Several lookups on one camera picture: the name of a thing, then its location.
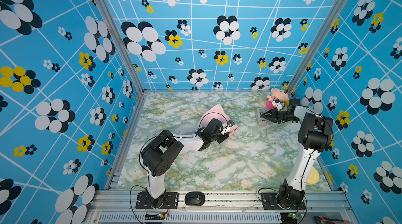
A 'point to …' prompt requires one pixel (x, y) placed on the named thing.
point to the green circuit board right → (294, 215)
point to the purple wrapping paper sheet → (216, 108)
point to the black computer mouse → (194, 198)
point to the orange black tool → (320, 220)
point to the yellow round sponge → (313, 177)
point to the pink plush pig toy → (276, 94)
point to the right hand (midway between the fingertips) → (264, 116)
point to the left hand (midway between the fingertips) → (226, 128)
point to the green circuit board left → (156, 216)
